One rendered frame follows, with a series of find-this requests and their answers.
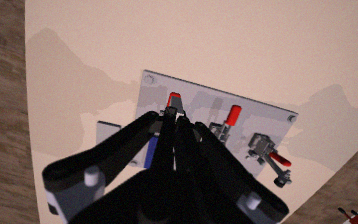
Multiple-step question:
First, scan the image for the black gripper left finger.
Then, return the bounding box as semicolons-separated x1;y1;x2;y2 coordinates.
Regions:
42;96;178;224

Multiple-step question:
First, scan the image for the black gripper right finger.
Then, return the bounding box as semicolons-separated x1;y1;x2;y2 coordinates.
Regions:
174;97;289;224

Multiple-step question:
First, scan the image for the blue rectangular plate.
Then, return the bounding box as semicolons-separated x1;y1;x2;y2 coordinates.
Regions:
144;135;159;168

